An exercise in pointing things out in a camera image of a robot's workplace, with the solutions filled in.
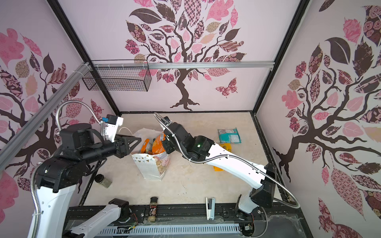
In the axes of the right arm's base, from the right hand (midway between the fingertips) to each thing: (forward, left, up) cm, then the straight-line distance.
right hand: (165, 136), depth 67 cm
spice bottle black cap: (-21, +8, -29) cm, 37 cm away
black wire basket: (+47, +36, +3) cm, 59 cm away
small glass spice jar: (-13, +35, -24) cm, 45 cm away
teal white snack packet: (+19, -38, -28) cm, 51 cm away
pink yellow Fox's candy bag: (+4, +14, -16) cm, 21 cm away
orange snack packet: (0, +5, -10) cm, 12 cm away
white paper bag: (-8, +8, -15) cm, 19 cm away
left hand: (-7, +9, +6) cm, 13 cm away
